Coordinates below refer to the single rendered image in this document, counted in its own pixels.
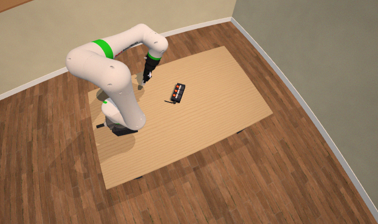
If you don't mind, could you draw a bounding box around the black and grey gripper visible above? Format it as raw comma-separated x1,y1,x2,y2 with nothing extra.
141,62,156,85

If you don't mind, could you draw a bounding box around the black power strip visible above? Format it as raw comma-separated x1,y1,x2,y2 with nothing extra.
165,83,185,104

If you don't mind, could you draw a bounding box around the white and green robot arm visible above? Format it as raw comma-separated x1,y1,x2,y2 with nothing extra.
65,24,168,130

